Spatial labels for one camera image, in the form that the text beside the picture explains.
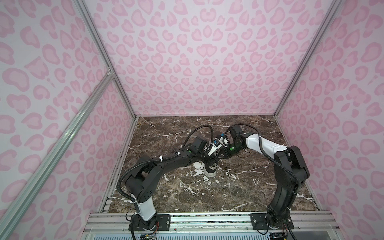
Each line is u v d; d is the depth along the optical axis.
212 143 0.76
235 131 0.78
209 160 0.78
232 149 0.79
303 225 0.72
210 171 0.85
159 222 0.72
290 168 0.49
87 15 0.71
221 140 0.82
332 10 0.71
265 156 0.51
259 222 0.74
